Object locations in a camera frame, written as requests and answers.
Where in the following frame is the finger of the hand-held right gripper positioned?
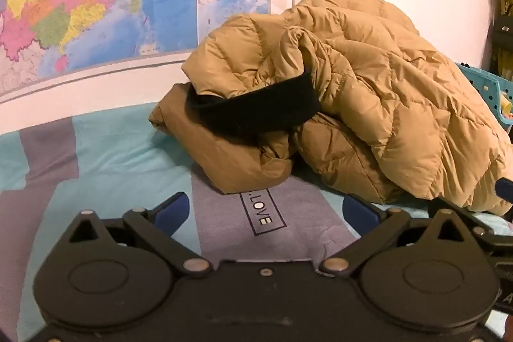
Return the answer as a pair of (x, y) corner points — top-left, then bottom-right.
(496, 177), (513, 203)

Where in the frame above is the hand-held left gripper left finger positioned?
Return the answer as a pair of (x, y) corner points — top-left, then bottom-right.
(67, 191), (213, 279)

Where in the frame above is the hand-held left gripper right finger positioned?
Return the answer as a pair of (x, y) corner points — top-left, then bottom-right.
(318, 195), (484, 279)

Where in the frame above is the tan puffer jacket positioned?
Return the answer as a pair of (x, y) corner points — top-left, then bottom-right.
(148, 0), (513, 216)

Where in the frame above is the teal and grey bed sheet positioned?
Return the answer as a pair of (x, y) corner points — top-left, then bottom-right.
(0, 102), (513, 340)

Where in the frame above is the teal plastic basket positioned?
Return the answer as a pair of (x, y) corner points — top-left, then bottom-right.
(455, 62), (513, 126)

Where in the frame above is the black handbag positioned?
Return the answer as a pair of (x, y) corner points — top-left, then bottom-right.
(493, 15), (513, 47)

